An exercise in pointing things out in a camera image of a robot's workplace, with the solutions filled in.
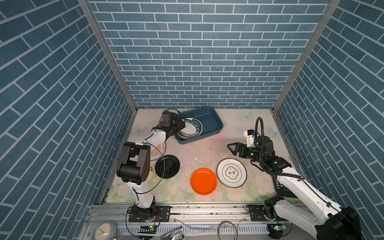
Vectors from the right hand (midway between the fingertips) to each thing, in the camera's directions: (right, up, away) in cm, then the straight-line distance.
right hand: (231, 145), depth 79 cm
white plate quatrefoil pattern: (+2, -18, +8) cm, 20 cm away
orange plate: (-15, -21, +4) cm, 26 cm away
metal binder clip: (-28, -39, -12) cm, 50 cm away
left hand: (-28, +11, +17) cm, 35 cm away
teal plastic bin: (-9, +15, +38) cm, 42 cm away
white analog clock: (-60, -37, -13) cm, 72 cm away
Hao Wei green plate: (-21, +8, +27) cm, 35 cm away
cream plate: (-45, -17, +8) cm, 49 cm away
